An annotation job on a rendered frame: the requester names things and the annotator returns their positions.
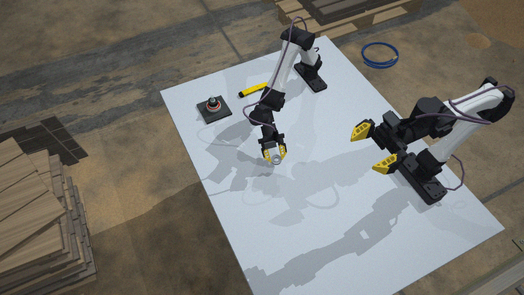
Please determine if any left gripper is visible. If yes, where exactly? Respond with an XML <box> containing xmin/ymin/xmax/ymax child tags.
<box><xmin>350</xmin><ymin>118</ymin><xmax>413</xmax><ymax>175</ymax></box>

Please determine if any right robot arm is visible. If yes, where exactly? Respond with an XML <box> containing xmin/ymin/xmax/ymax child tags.
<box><xmin>249</xmin><ymin>26</ymin><xmax>328</xmax><ymax>149</ymax></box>

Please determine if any yellow utility knife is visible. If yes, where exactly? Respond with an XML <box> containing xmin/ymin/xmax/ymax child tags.
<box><xmin>238</xmin><ymin>82</ymin><xmax>267</xmax><ymax>98</ymax></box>

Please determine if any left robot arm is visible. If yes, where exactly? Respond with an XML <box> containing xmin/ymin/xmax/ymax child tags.
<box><xmin>382</xmin><ymin>76</ymin><xmax>515</xmax><ymax>200</ymax></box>

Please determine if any blue coiled hose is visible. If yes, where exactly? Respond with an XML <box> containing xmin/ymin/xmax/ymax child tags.
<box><xmin>361</xmin><ymin>42</ymin><xmax>399</xmax><ymax>69</ymax></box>

